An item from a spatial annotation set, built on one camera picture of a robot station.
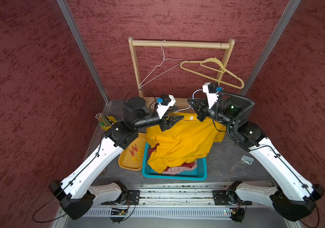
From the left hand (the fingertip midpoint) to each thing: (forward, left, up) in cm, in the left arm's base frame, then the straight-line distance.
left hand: (176, 113), depth 57 cm
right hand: (+4, -5, +2) cm, 7 cm away
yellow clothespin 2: (-3, +24, -41) cm, 48 cm away
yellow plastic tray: (-4, +30, -44) cm, 53 cm away
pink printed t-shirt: (-11, -1, -38) cm, 40 cm away
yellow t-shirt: (0, -8, -23) cm, 25 cm away
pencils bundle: (+18, +46, -25) cm, 55 cm away
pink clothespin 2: (+3, +25, -42) cm, 48 cm away
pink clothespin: (+1, +26, -41) cm, 49 cm away
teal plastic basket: (-12, -15, -39) cm, 44 cm away
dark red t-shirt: (-9, -9, -34) cm, 37 cm away
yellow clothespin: (+1, +20, -40) cm, 45 cm away
